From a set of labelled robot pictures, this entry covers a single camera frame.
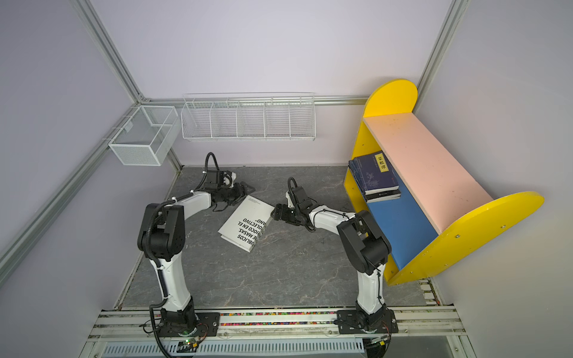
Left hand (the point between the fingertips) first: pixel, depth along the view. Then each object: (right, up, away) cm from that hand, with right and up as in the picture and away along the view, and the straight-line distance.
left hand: (252, 193), depth 99 cm
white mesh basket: (-45, +25, -3) cm, 52 cm away
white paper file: (-1, -14, -6) cm, 15 cm away
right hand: (+12, -10, -5) cm, 16 cm away
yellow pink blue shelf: (+63, -4, -35) cm, 72 cm away
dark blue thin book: (+51, +8, -10) cm, 53 cm away
